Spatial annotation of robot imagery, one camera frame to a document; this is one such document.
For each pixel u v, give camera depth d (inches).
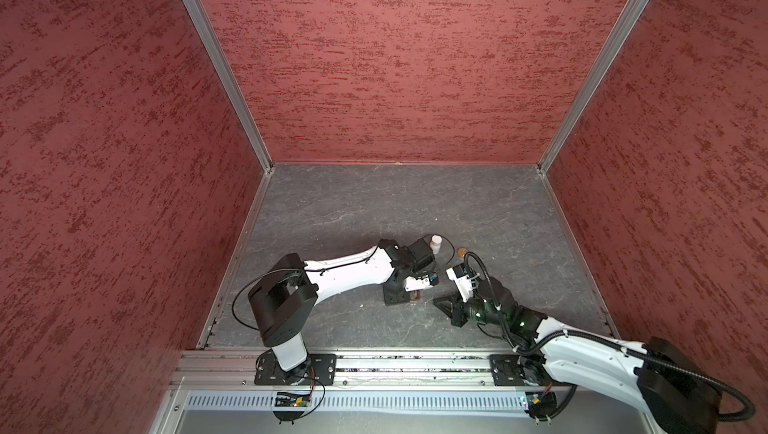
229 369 29.8
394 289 28.9
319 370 29.3
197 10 30.6
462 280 29.2
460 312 28.0
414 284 29.2
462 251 37.3
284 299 17.5
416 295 33.8
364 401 27.9
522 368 25.9
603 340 19.8
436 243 35.7
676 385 16.5
